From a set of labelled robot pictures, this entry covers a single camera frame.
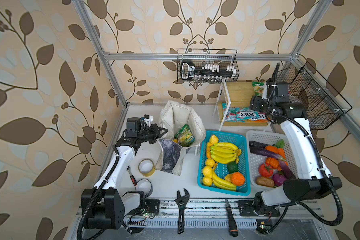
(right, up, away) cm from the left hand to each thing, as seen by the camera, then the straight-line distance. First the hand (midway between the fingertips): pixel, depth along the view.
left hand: (168, 129), depth 77 cm
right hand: (+46, +13, -4) cm, 48 cm away
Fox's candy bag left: (+43, +8, +10) cm, 45 cm away
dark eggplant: (+54, -12, +16) cm, 58 cm away
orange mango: (+23, -13, +14) cm, 30 cm away
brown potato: (+50, -27, 0) cm, 57 cm away
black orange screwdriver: (+31, -44, -8) cm, 54 cm away
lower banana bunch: (+28, -28, 0) cm, 40 cm away
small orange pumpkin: (+58, -19, +6) cm, 61 cm away
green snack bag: (+8, -6, +14) cm, 17 cm away
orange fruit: (+35, -24, -3) cm, 43 cm away
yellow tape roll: (-15, -24, +12) cm, 30 cm away
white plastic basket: (+52, -23, +12) cm, 58 cm away
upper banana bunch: (+33, -15, +14) cm, 39 cm away
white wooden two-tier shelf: (+37, +19, +4) cm, 42 cm away
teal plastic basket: (+32, -23, +12) cm, 41 cm away
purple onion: (+57, -26, 0) cm, 63 cm away
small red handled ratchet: (-22, -28, +8) cm, 36 cm away
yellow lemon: (+2, -8, +17) cm, 19 cm away
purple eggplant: (+55, -14, +8) cm, 58 cm away
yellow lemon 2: (+20, -28, +1) cm, 34 cm away
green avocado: (+35, -21, +6) cm, 42 cm away
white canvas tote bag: (+1, +7, +15) cm, 17 cm away
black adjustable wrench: (+6, -37, -1) cm, 37 cm away
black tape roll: (-14, -31, +5) cm, 35 cm away
